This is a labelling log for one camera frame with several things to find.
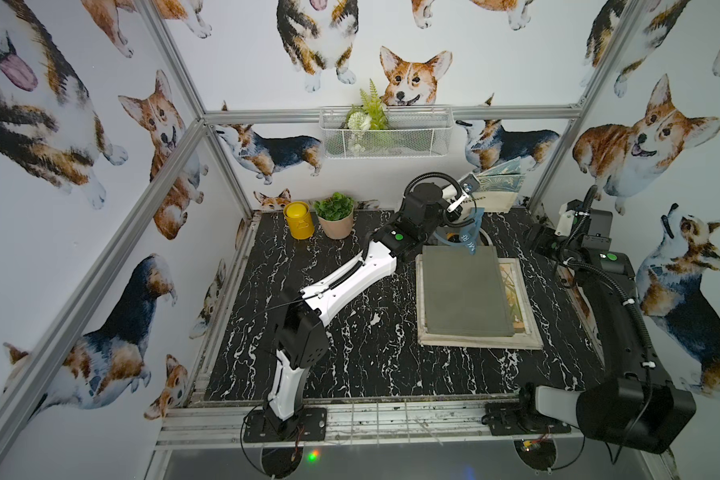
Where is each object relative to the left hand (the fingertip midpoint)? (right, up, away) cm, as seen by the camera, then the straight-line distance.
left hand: (457, 179), depth 72 cm
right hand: (+22, -12, +5) cm, 26 cm away
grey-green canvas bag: (+8, -32, +21) cm, 39 cm away
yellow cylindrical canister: (-47, -8, +34) cm, 59 cm away
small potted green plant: (-34, -7, +31) cm, 47 cm away
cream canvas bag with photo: (+24, -42, +14) cm, 50 cm away
